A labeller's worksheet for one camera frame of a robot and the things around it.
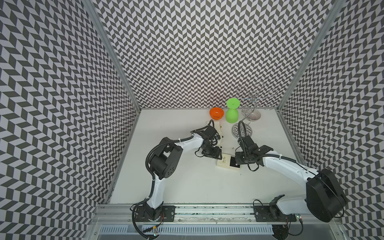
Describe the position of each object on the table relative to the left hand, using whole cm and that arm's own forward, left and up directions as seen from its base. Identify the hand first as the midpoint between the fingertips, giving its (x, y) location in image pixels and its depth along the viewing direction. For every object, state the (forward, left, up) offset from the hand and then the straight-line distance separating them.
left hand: (215, 157), depth 91 cm
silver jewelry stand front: (+21, -26, -2) cm, 33 cm away
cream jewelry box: (-3, -7, +3) cm, 8 cm away
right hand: (-3, -13, +3) cm, 14 cm away
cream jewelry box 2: (+25, -3, 0) cm, 25 cm away
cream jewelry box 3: (+6, -3, +7) cm, 10 cm away
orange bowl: (+35, -3, +2) cm, 35 cm away
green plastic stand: (+17, -9, +20) cm, 28 cm away
